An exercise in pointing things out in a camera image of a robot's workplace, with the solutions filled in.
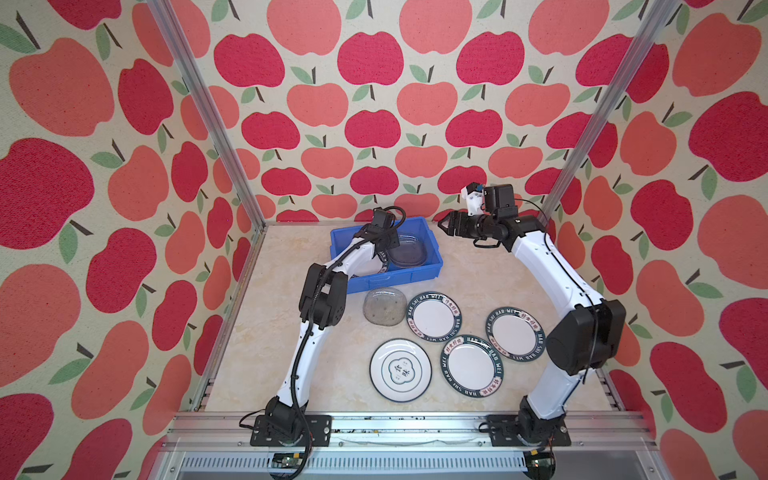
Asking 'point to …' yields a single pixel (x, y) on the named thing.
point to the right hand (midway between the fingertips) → (455, 222)
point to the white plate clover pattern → (400, 370)
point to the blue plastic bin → (430, 268)
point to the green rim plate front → (472, 366)
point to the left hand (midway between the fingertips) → (398, 239)
